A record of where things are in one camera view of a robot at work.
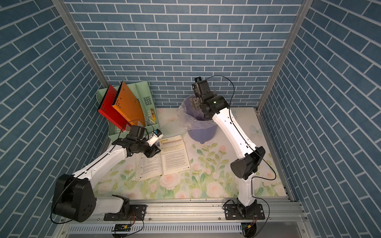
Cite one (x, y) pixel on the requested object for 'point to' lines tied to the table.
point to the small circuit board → (122, 227)
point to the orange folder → (129, 105)
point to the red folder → (106, 108)
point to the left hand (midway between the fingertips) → (160, 147)
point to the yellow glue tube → (153, 114)
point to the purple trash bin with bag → (199, 128)
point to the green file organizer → (143, 91)
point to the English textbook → (172, 158)
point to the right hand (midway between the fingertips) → (204, 98)
